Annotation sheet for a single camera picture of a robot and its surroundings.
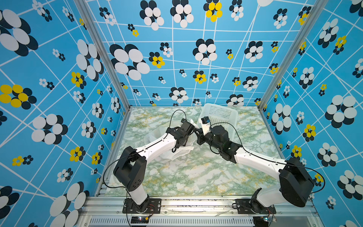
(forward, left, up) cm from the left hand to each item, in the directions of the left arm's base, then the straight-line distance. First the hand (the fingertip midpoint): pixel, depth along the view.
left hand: (176, 135), depth 89 cm
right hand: (-3, -11, +10) cm, 15 cm away
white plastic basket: (+25, -33, -9) cm, 42 cm away
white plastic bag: (-16, +3, +7) cm, 18 cm away
